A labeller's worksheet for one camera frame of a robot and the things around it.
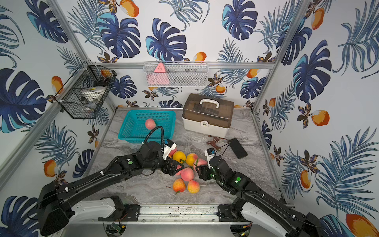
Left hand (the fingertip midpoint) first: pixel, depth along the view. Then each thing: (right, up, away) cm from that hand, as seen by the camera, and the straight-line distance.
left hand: (179, 162), depth 72 cm
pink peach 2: (+4, -8, +8) cm, 12 cm away
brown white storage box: (+16, +24, +18) cm, 34 cm away
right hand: (+12, -4, +6) cm, 14 cm away
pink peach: (-23, +19, +31) cm, 43 cm away
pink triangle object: (-14, +47, +18) cm, 52 cm away
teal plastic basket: (-36, +15, +35) cm, 52 cm away
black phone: (+36, +3, +24) cm, 43 cm away
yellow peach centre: (-1, 0, +16) cm, 16 cm away
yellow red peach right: (+6, -2, +16) cm, 17 cm away
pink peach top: (-3, +6, -4) cm, 8 cm away
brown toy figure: (+22, +7, +28) cm, 36 cm away
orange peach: (0, -14, +6) cm, 15 cm away
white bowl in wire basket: (-47, +35, +8) cm, 59 cm away
